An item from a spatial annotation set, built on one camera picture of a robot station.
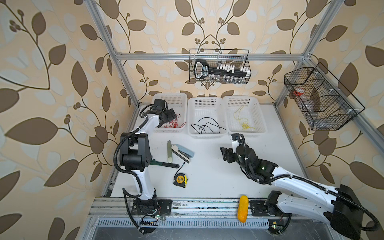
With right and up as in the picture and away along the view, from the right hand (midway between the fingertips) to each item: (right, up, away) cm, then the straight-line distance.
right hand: (227, 147), depth 79 cm
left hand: (-34, +18, +17) cm, 42 cm away
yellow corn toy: (+6, -28, -8) cm, 30 cm away
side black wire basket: (+47, +24, -6) cm, 53 cm away
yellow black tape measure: (-25, -18, +1) cm, 31 cm away
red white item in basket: (+40, +30, +1) cm, 50 cm away
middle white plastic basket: (-15, +24, +37) cm, 47 cm away
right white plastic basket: (+21, +18, +36) cm, 46 cm away
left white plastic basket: (-32, +29, +40) cm, 59 cm away
